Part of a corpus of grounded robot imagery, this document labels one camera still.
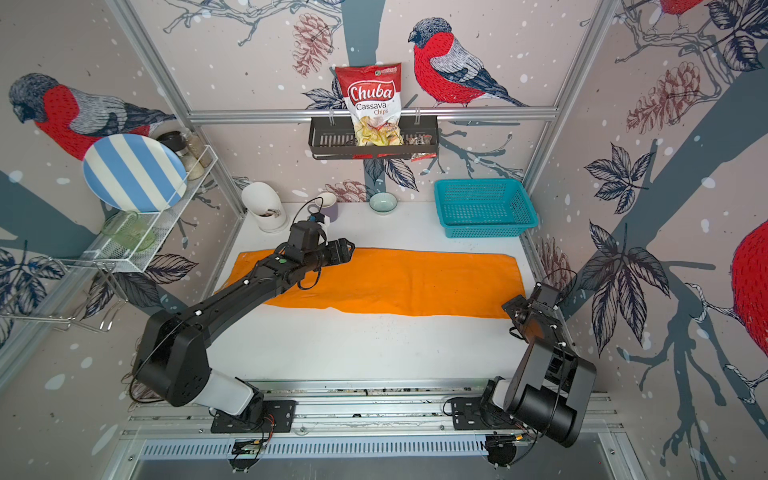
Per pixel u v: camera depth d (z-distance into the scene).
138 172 0.73
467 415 0.73
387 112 0.84
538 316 0.62
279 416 0.73
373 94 0.80
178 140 0.79
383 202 1.19
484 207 1.22
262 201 1.10
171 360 0.43
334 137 0.95
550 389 0.44
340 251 0.77
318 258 0.72
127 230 0.70
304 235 0.65
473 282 0.98
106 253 0.65
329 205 1.10
